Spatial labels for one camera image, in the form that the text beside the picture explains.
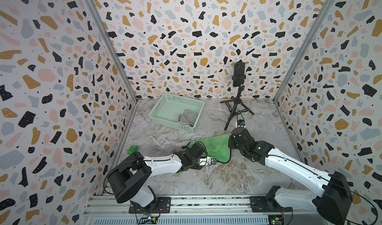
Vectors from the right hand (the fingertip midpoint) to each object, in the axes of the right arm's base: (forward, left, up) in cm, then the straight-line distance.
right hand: (231, 137), depth 82 cm
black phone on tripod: (+35, -6, +17) cm, 39 cm away
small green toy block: (-3, +58, -11) cm, 59 cm away
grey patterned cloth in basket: (+25, +27, -13) cm, 39 cm away
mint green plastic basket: (+35, +42, -14) cm, 57 cm away
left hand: (-5, +16, -12) cm, 20 cm away
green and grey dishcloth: (-1, +7, -10) cm, 13 cm away
